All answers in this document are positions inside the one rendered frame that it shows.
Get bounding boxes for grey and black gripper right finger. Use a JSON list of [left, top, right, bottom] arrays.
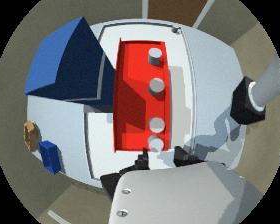
[[173, 146, 206, 167]]

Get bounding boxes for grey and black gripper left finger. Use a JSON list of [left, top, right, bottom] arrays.
[[100, 147, 151, 203]]

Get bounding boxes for open brown cardboard box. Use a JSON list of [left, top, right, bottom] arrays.
[[24, 120, 39, 152]]

